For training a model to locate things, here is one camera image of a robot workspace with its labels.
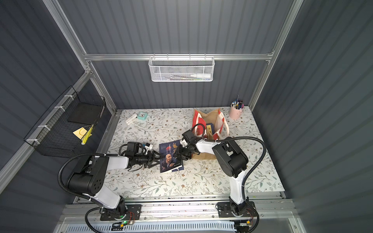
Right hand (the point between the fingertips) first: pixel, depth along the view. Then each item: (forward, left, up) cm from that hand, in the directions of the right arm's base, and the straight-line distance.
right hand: (175, 157), depth 91 cm
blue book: (+19, -24, +7) cm, 32 cm away
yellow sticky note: (+1, +47, +25) cm, 53 cm away
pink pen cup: (+35, -43, +7) cm, 56 cm away
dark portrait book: (0, +4, 0) cm, 4 cm away
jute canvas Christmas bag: (+13, -29, +13) cm, 34 cm away
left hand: (-4, +7, +2) cm, 8 cm away
